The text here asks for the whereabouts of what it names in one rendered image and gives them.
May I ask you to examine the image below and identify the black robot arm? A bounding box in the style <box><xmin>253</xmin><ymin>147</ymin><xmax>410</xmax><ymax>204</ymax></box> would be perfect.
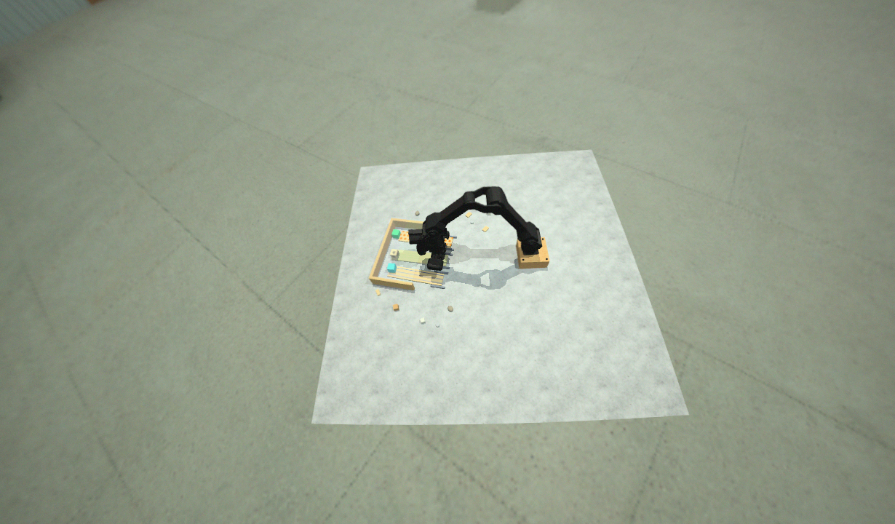
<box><xmin>408</xmin><ymin>186</ymin><xmax>543</xmax><ymax>255</ymax></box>

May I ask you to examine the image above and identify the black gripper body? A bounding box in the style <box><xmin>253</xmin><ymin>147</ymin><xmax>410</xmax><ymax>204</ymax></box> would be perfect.
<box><xmin>427</xmin><ymin>231</ymin><xmax>450</xmax><ymax>271</ymax></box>

